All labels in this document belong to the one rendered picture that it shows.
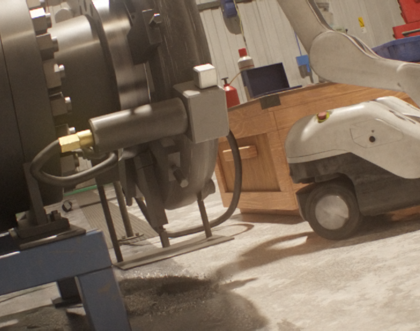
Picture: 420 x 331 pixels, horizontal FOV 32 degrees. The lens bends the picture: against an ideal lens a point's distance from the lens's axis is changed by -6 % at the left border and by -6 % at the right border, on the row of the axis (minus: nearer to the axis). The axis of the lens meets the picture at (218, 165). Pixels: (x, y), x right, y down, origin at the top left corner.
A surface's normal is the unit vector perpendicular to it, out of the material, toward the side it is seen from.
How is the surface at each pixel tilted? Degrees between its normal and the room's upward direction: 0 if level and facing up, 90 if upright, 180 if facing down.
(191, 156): 132
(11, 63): 81
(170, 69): 99
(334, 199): 90
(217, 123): 112
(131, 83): 105
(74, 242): 90
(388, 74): 89
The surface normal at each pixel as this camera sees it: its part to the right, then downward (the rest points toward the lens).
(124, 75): 0.34, 0.11
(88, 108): 0.33, 0.48
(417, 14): -0.30, 0.11
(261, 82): 0.28, -0.14
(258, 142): -0.92, 0.25
